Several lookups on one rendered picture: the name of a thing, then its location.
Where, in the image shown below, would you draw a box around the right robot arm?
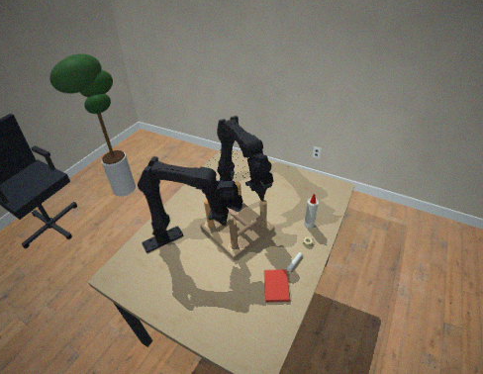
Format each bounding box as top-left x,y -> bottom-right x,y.
138,156 -> 242,253

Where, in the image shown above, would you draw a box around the red flat rectangular block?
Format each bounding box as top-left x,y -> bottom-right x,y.
264,269 -> 290,302

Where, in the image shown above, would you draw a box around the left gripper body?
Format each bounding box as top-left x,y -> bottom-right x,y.
245,170 -> 264,191

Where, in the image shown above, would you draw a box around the wooden stool legs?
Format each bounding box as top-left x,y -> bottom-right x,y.
204,181 -> 267,249

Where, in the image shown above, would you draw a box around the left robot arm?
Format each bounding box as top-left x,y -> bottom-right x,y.
217,116 -> 273,189

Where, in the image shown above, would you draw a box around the light grey cylinder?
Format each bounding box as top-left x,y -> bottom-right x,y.
287,252 -> 303,271

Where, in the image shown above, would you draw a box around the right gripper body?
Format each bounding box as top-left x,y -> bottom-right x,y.
208,200 -> 229,222

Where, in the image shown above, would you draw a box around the pale yellow roll of tape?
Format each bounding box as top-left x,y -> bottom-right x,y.
303,236 -> 313,247

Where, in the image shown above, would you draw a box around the white glue bottle with red cap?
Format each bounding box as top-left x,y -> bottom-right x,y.
304,195 -> 319,229

